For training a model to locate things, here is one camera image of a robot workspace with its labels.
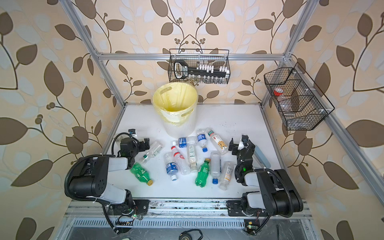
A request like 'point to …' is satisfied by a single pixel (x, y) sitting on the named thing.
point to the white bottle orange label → (219, 144)
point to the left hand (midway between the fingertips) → (138, 138)
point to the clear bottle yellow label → (226, 175)
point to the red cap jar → (278, 91)
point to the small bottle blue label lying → (185, 142)
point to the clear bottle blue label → (171, 165)
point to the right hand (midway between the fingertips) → (241, 140)
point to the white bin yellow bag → (176, 104)
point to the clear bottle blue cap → (215, 166)
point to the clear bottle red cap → (182, 163)
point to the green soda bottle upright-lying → (201, 180)
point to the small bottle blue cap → (202, 140)
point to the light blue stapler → (259, 156)
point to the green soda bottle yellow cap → (141, 174)
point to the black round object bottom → (185, 236)
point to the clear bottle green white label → (192, 150)
